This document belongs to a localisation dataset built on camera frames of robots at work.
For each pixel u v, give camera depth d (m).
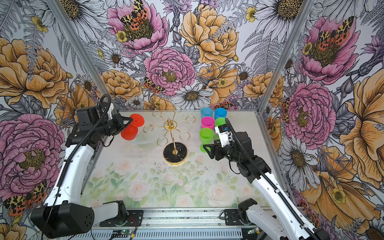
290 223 0.40
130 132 0.83
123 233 0.70
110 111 0.66
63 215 0.38
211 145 0.62
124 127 0.66
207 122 0.95
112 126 0.63
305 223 0.39
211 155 0.64
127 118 0.72
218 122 0.97
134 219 0.73
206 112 1.02
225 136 0.62
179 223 0.73
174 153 0.96
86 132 0.48
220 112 1.00
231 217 0.74
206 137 0.88
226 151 0.61
